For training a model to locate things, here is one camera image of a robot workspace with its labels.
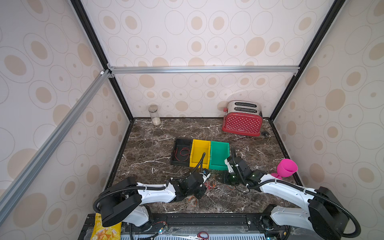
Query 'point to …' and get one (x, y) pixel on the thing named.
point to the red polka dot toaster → (243, 117)
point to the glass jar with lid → (153, 109)
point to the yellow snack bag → (100, 232)
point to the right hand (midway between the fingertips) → (222, 177)
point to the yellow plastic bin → (198, 147)
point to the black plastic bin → (181, 152)
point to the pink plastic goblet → (285, 168)
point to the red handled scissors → (198, 237)
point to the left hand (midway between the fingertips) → (209, 188)
